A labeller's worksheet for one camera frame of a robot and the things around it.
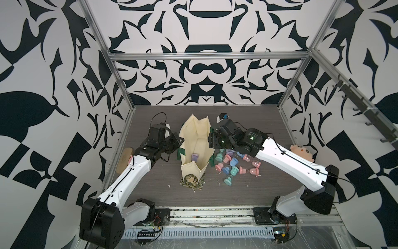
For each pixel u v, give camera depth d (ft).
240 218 2.48
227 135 1.74
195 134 3.19
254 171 2.83
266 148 1.52
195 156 3.01
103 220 1.28
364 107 1.98
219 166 2.86
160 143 2.04
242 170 2.80
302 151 2.86
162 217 2.43
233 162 2.94
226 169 2.84
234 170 2.81
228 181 2.70
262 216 2.43
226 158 3.00
